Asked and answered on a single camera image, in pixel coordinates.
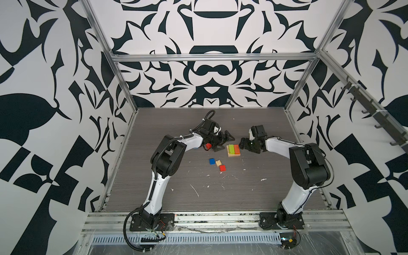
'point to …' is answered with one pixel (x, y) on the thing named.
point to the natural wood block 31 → (233, 155)
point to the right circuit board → (287, 239)
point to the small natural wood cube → (218, 162)
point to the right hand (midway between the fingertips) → (245, 143)
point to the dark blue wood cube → (212, 161)
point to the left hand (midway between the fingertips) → (233, 140)
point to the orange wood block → (237, 151)
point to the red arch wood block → (208, 145)
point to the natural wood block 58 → (227, 147)
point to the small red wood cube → (222, 168)
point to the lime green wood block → (231, 149)
